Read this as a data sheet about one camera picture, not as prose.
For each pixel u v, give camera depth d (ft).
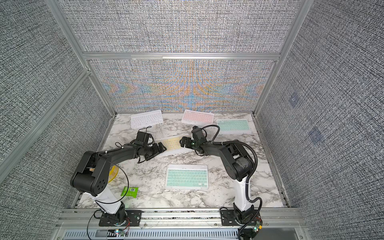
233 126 3.67
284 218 2.46
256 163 1.63
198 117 3.84
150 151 2.73
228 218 2.39
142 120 3.76
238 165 1.72
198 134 2.60
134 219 2.40
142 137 2.52
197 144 2.59
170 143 3.29
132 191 2.66
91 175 1.54
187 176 2.83
